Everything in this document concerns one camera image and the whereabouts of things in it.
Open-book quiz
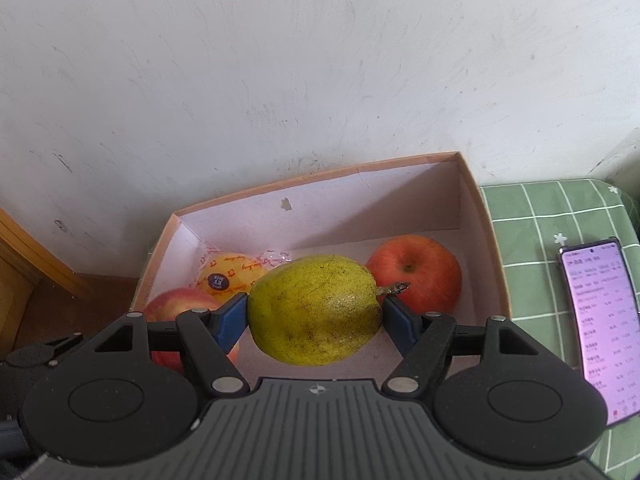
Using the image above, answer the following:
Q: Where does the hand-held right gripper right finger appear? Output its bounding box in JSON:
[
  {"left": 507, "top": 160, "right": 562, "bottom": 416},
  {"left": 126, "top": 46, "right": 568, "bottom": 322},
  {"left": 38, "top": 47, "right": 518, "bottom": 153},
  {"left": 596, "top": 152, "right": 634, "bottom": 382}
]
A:
[{"left": 381, "top": 295, "right": 543, "bottom": 396}]

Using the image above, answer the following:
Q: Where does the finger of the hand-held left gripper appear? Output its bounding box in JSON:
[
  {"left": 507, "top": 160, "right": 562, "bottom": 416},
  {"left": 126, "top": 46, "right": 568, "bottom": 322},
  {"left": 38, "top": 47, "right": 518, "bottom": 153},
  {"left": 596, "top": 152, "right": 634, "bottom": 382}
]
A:
[{"left": 6, "top": 334, "right": 85, "bottom": 368}]

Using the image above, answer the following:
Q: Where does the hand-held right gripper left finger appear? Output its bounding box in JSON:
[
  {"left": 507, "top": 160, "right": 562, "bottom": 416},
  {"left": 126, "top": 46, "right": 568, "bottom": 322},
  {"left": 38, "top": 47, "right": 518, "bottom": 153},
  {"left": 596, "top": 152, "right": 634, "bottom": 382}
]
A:
[{"left": 92, "top": 292, "right": 251, "bottom": 396}]

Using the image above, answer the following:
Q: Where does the yellow apple blue sticker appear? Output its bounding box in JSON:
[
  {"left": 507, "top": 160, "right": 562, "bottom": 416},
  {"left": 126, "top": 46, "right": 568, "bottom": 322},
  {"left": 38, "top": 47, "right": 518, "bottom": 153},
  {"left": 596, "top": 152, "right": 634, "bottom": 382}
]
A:
[{"left": 192, "top": 242, "right": 293, "bottom": 296}]

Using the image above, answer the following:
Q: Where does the large red apple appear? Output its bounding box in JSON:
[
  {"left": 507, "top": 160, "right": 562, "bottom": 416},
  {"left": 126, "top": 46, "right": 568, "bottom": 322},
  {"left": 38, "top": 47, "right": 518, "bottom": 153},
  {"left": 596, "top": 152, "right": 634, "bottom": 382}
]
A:
[{"left": 142, "top": 287, "right": 241, "bottom": 373}]

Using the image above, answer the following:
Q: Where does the small red apple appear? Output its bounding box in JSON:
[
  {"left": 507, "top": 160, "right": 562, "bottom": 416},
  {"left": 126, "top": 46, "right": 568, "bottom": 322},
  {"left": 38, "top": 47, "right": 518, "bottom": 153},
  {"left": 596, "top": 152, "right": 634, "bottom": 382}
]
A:
[{"left": 365, "top": 234, "right": 463, "bottom": 316}]

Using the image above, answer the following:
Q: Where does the green pear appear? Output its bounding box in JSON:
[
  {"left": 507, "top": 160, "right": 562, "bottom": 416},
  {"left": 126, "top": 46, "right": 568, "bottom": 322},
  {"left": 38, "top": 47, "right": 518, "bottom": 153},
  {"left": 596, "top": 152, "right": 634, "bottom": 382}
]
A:
[{"left": 247, "top": 255, "right": 411, "bottom": 366}]

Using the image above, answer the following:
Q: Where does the cardboard box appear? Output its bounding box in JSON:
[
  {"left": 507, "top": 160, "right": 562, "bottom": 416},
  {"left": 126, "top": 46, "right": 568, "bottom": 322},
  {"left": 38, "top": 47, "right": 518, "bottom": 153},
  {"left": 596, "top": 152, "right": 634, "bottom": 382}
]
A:
[{"left": 129, "top": 151, "right": 512, "bottom": 381}]

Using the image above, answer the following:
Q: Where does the wooden furniture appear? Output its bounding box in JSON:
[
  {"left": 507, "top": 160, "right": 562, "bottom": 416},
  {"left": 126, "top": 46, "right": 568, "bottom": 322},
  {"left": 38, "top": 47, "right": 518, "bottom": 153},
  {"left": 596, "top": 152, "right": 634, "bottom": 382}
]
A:
[{"left": 0, "top": 207, "right": 93, "bottom": 361}]

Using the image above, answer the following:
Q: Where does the green checked tablecloth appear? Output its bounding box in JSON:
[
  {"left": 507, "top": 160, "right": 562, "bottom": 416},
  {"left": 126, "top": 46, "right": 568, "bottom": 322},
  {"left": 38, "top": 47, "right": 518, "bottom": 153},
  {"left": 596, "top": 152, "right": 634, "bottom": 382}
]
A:
[{"left": 477, "top": 177, "right": 640, "bottom": 476}]

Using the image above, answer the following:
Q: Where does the smartphone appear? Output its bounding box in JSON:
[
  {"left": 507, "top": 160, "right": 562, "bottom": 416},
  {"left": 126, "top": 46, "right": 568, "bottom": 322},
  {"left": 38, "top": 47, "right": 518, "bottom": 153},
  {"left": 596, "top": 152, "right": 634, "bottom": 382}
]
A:
[{"left": 556, "top": 237, "right": 640, "bottom": 428}]

